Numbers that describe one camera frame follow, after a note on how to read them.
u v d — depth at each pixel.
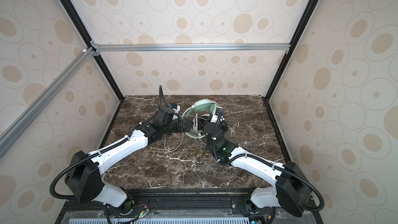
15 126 0.53
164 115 0.61
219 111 0.64
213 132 0.57
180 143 0.94
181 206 0.75
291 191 0.41
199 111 0.83
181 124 0.72
